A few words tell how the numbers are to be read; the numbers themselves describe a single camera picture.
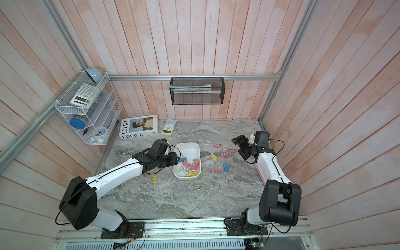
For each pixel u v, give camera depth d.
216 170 0.93
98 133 0.90
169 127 1.14
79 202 0.42
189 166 0.95
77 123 0.76
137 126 1.11
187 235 0.73
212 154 1.00
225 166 0.94
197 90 1.07
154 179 0.90
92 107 0.76
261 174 0.90
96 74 0.82
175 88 0.88
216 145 1.04
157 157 0.65
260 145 0.68
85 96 0.76
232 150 1.01
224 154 1.01
